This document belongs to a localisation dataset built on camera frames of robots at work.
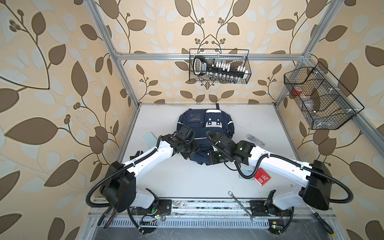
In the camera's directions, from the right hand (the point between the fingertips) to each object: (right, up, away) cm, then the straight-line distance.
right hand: (208, 159), depth 76 cm
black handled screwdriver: (+54, -29, -9) cm, 63 cm away
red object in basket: (+50, +36, +7) cm, 62 cm away
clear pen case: (+34, +6, +23) cm, 41 cm away
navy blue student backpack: (-2, +20, +26) cm, 33 cm away
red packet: (+31, -12, +8) cm, 35 cm away
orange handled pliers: (-50, -26, -4) cm, 57 cm away
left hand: (-2, +5, +4) cm, 7 cm away
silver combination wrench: (+22, -28, -3) cm, 36 cm away
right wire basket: (+59, +29, -1) cm, 66 cm away
